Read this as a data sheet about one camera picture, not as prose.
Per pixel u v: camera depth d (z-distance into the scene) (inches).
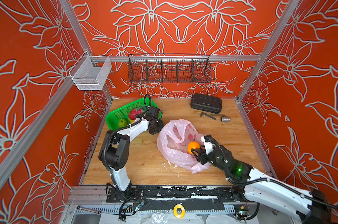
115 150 19.0
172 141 31.3
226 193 28.9
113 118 39.5
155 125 28.3
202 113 43.1
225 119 39.7
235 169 22.6
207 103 42.5
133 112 39.6
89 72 36.4
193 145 29.2
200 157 26.0
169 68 38.4
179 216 26.2
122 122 38.2
